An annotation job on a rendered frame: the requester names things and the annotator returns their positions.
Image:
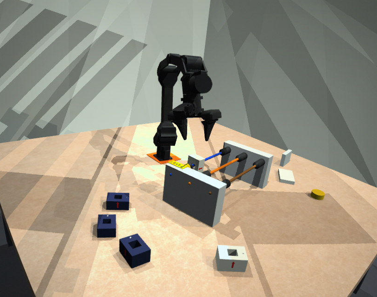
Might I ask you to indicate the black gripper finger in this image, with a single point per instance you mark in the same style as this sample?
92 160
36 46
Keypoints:
208 126
182 126

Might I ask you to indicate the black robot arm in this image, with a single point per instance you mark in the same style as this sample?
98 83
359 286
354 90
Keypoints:
195 79

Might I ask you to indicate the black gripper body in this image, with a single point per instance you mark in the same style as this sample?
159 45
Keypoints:
207 115

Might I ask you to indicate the yellow short cylinder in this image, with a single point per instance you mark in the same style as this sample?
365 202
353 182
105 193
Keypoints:
317 194

